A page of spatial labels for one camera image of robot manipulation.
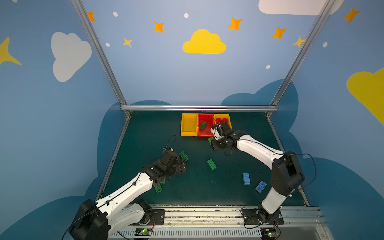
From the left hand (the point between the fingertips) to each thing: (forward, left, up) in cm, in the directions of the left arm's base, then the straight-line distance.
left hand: (183, 166), depth 82 cm
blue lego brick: (-4, -37, -8) cm, 38 cm away
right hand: (+15, -19, +1) cm, 24 cm away
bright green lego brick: (+16, -16, +3) cm, 23 cm away
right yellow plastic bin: (+42, -28, -3) cm, 51 cm away
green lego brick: (+11, 0, -8) cm, 14 cm away
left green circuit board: (-30, +18, -10) cm, 36 cm away
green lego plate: (-10, +14, -8) cm, 19 cm away
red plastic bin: (+38, -17, -1) cm, 42 cm away
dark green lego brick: (+36, -12, -8) cm, 39 cm away
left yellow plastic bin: (+41, -2, -11) cm, 42 cm away
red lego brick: (+39, -25, -5) cm, 47 cm away
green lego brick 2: (+6, -17, -9) cm, 20 cm away
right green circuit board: (-29, -43, -11) cm, 53 cm away
